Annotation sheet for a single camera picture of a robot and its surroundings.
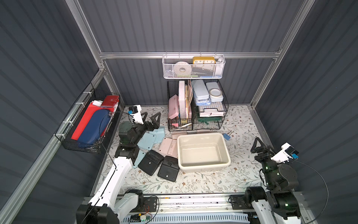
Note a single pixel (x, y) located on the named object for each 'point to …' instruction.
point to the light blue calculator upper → (160, 133)
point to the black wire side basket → (96, 96)
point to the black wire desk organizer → (196, 104)
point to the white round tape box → (216, 95)
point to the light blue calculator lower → (140, 156)
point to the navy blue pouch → (90, 136)
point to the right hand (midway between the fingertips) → (263, 145)
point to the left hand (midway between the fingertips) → (154, 113)
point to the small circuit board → (148, 217)
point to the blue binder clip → (227, 136)
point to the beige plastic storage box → (203, 152)
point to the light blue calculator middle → (147, 141)
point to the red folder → (84, 122)
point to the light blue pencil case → (201, 92)
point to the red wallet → (110, 101)
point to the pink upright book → (182, 99)
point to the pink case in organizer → (173, 107)
